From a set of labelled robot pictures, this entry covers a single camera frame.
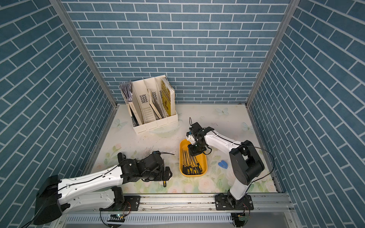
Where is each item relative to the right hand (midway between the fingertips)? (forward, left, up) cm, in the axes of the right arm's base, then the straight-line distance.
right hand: (192, 154), depth 88 cm
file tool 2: (-6, +1, -3) cm, 7 cm away
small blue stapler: (-5, -19, -1) cm, 20 cm away
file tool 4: (-5, -4, -3) cm, 7 cm away
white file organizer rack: (+38, +40, -2) cm, 55 cm away
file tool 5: (-7, -2, -3) cm, 8 cm away
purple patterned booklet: (+29, +44, +26) cm, 59 cm away
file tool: (-10, +2, -2) cm, 10 cm away
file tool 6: (-17, +15, -4) cm, 23 cm away
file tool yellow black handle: (-5, +5, -4) cm, 8 cm away
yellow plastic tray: (0, -6, -3) cm, 7 cm away
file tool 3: (-8, -4, -3) cm, 9 cm away
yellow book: (+32, +19, +17) cm, 41 cm away
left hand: (-17, +11, +4) cm, 20 cm away
